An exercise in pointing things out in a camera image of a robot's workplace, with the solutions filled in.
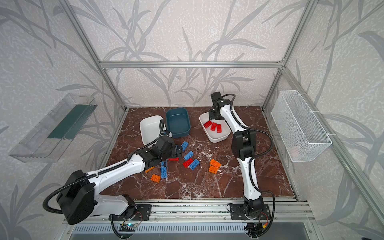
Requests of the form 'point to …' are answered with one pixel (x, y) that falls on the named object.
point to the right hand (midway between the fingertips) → (215, 112)
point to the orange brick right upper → (214, 163)
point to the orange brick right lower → (213, 169)
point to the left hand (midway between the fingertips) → (178, 144)
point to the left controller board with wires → (128, 227)
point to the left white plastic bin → (150, 128)
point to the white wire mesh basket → (303, 136)
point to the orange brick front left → (156, 178)
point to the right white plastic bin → (213, 136)
